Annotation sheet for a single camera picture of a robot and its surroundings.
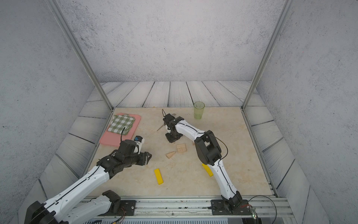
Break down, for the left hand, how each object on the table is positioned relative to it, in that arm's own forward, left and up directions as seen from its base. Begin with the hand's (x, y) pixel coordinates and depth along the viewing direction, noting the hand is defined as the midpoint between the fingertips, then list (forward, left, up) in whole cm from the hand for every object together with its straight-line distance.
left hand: (149, 155), depth 80 cm
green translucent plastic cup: (+36, -32, 0) cm, 48 cm away
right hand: (+16, -13, -9) cm, 23 cm away
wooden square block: (+11, -18, -11) cm, 24 cm away
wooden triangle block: (+5, -11, -10) cm, 15 cm away
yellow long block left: (-7, -4, -12) cm, 14 cm away
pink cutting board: (+24, +20, -13) cm, 34 cm away
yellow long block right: (-5, -34, -11) cm, 36 cm away
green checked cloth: (+35, +30, -11) cm, 47 cm away
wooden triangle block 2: (+13, -27, -10) cm, 32 cm away
